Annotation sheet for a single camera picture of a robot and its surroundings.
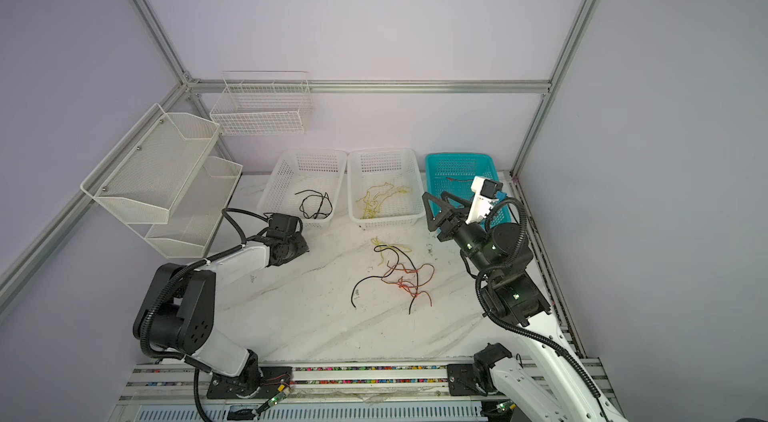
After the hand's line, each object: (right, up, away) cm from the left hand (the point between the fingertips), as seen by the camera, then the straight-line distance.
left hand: (297, 247), depth 94 cm
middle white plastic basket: (+27, +20, +20) cm, 40 cm away
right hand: (+38, +16, -34) cm, 54 cm away
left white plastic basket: (-4, +22, +24) cm, 33 cm away
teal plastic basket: (+56, +26, +24) cm, 66 cm away
